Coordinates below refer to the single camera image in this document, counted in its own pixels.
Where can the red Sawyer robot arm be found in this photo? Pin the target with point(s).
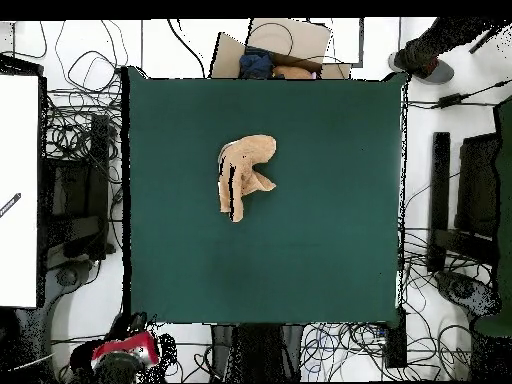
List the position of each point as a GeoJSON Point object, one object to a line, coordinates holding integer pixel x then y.
{"type": "Point", "coordinates": [120, 366]}

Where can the blue laundry item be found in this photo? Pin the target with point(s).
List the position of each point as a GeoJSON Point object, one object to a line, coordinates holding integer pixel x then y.
{"type": "Point", "coordinates": [256, 64]}

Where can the orange laundry item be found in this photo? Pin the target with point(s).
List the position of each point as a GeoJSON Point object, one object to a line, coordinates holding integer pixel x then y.
{"type": "Point", "coordinates": [292, 72]}

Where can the black equipment stand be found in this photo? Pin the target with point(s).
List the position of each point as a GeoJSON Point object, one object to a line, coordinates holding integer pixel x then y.
{"type": "Point", "coordinates": [76, 200]}

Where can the tan terry towel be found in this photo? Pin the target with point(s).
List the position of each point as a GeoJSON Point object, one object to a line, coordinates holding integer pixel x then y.
{"type": "Point", "coordinates": [244, 168]}

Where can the dark green table cloth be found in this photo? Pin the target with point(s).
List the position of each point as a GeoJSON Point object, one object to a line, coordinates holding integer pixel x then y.
{"type": "Point", "coordinates": [320, 220]}

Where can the black power strip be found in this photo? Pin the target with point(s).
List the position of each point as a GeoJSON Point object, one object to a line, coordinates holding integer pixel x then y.
{"type": "Point", "coordinates": [396, 340]}

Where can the black upright bar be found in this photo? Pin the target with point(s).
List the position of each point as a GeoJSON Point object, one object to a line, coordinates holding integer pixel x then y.
{"type": "Point", "coordinates": [439, 192]}

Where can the brown cardboard box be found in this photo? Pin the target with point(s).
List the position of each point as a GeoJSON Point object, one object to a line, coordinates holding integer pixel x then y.
{"type": "Point", "coordinates": [300, 44]}

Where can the dark green fabric cover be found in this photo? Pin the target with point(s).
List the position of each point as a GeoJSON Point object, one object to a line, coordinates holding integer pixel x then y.
{"type": "Point", "coordinates": [504, 200]}

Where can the black power adapter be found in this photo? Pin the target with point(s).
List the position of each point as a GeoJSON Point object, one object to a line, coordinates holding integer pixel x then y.
{"type": "Point", "coordinates": [450, 100]}

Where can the person's shoe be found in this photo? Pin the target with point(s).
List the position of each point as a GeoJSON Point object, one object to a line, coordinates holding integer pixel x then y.
{"type": "Point", "coordinates": [434, 72]}

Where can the person's leg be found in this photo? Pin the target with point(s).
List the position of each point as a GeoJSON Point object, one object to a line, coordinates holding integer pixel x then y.
{"type": "Point", "coordinates": [444, 38]}

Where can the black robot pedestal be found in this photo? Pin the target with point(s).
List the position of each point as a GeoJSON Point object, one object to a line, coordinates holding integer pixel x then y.
{"type": "Point", "coordinates": [256, 352]}

